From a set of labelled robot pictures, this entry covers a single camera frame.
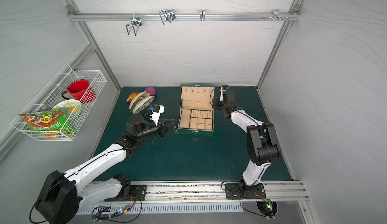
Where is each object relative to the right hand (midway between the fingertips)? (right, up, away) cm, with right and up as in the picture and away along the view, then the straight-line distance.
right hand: (217, 98), depth 95 cm
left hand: (-24, -12, -22) cm, 35 cm away
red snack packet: (-65, +1, +19) cm, 67 cm away
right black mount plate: (+7, -42, -29) cm, 52 cm away
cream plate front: (-46, -4, -6) cm, 47 cm away
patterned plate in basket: (-71, -5, -28) cm, 76 cm away
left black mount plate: (-43, -48, -22) cm, 67 cm away
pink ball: (-48, +6, +17) cm, 52 cm away
